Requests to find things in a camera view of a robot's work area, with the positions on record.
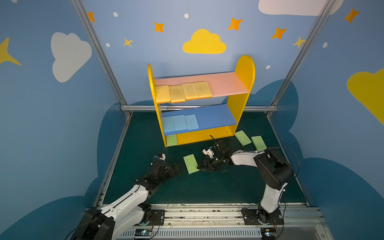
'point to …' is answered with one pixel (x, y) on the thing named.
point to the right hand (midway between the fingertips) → (200, 167)
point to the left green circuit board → (143, 232)
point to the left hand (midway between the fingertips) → (175, 166)
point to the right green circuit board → (268, 232)
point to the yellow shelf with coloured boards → (214, 121)
